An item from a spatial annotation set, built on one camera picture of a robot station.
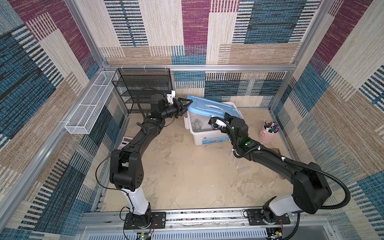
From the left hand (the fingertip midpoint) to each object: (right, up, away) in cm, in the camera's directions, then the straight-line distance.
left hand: (193, 101), depth 78 cm
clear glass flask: (+3, -13, +27) cm, 30 cm away
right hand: (+19, -6, +3) cm, 20 cm away
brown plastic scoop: (+53, -28, +18) cm, 63 cm away
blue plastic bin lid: (+10, -3, +7) cm, 12 cm away
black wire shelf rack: (-41, +15, +30) cm, 53 cm away
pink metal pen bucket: (+46, -18, +16) cm, 52 cm away
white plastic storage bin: (+6, -18, +9) cm, 21 cm away
